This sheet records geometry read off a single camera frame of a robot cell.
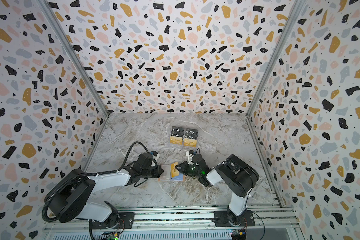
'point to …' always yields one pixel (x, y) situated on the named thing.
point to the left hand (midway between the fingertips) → (168, 171)
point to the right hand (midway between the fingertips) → (177, 167)
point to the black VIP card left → (177, 131)
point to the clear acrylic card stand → (178, 142)
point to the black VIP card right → (191, 133)
